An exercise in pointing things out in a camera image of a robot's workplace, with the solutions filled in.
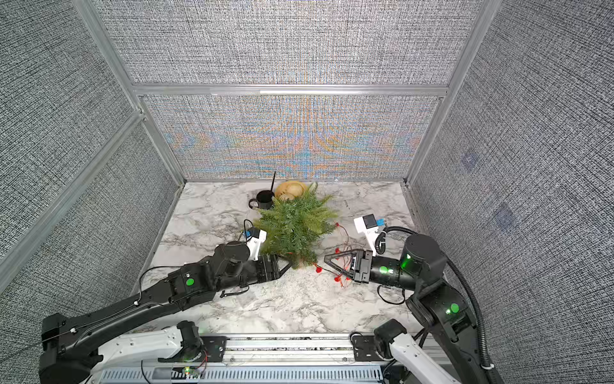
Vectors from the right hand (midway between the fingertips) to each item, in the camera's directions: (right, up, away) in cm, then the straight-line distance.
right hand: (328, 260), depth 51 cm
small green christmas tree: (-8, +6, +17) cm, 20 cm away
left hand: (-8, -5, +15) cm, 18 cm away
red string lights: (+8, -15, +36) cm, 40 cm away
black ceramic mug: (-23, +13, +49) cm, 56 cm away
